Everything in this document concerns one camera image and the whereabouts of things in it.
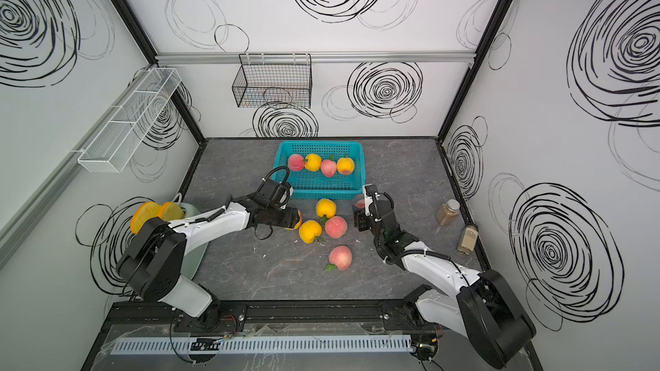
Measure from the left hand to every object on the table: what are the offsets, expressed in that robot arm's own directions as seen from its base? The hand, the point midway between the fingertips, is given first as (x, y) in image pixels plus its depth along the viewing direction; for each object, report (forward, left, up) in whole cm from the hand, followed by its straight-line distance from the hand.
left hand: (292, 218), depth 90 cm
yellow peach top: (+4, -12, +2) cm, 13 cm away
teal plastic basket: (+17, -3, -4) cm, 18 cm away
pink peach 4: (+5, -24, +2) cm, 25 cm away
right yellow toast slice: (-8, +32, +17) cm, 37 cm away
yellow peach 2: (-3, -3, +1) cm, 4 cm away
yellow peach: (+25, -6, +2) cm, 25 cm away
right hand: (+2, -25, +7) cm, 26 cm away
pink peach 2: (+21, -12, +2) cm, 25 cm away
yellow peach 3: (-5, -7, +2) cm, 9 cm away
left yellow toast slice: (-8, +38, +17) cm, 43 cm away
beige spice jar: (-6, -60, 0) cm, 61 cm away
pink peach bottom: (-14, -18, +2) cm, 22 cm away
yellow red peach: (+23, -19, +2) cm, 30 cm away
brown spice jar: (+1, -54, +5) cm, 54 cm away
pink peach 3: (-4, -16, +1) cm, 16 cm away
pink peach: (+24, +1, +2) cm, 24 cm away
